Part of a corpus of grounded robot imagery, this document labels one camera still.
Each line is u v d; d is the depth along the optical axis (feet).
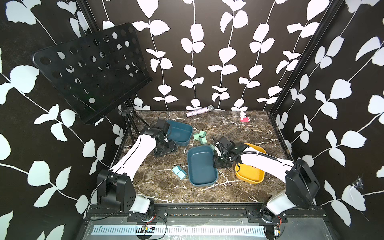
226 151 2.17
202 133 3.43
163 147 2.26
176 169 2.89
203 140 3.29
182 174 2.82
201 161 2.97
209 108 3.89
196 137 3.38
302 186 1.44
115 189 1.34
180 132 4.11
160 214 2.41
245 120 3.74
